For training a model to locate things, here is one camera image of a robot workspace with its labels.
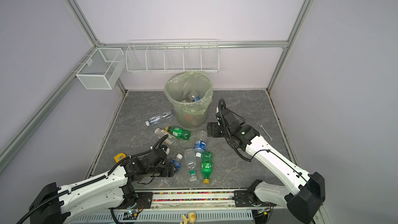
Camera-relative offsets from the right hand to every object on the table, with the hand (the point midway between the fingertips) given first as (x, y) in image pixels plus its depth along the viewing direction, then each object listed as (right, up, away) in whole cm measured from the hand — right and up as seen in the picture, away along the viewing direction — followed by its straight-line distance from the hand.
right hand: (214, 127), depth 77 cm
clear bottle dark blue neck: (-38, +1, +25) cm, 45 cm away
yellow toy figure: (-11, -38, -10) cm, 41 cm away
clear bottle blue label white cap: (-20, -19, +4) cm, 28 cm away
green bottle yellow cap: (-18, -6, +14) cm, 23 cm away
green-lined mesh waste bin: (-15, +19, +25) cm, 35 cm away
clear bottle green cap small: (-13, -19, +9) cm, 25 cm away
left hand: (-22, -23, +2) cm, 32 cm away
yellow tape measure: (-53, -18, +10) cm, 57 cm away
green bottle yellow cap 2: (-4, -20, +2) cm, 21 cm away
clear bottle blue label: (-8, -11, +10) cm, 16 cm away
